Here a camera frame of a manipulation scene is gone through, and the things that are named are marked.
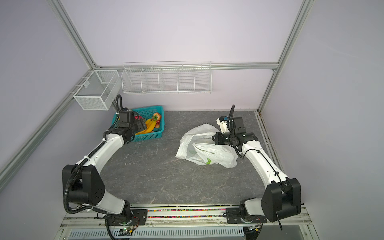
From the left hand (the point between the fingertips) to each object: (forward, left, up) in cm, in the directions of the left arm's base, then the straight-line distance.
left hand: (138, 125), depth 88 cm
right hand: (-13, -44, 0) cm, 45 cm away
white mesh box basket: (+27, +30, +6) cm, 41 cm away
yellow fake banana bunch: (+11, -2, -13) cm, 17 cm away
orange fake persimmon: (+15, -7, -10) cm, 19 cm away
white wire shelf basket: (+35, -33, +8) cm, 49 cm away
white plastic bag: (-18, -34, +3) cm, 39 cm away
